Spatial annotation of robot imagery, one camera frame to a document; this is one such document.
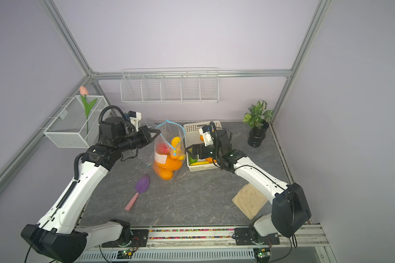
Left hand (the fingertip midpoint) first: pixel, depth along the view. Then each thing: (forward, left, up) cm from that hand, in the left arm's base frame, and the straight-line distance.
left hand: (161, 132), depth 68 cm
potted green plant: (+13, -48, -8) cm, 50 cm away
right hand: (0, -13, -12) cm, 18 cm away
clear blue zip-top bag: (+2, -1, -16) cm, 16 cm away
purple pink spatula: (-6, +17, -36) cm, 40 cm away
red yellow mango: (+3, +3, -15) cm, 16 cm away
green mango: (+4, -11, -31) cm, 33 cm away
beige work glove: (-20, -41, -35) cm, 57 cm away
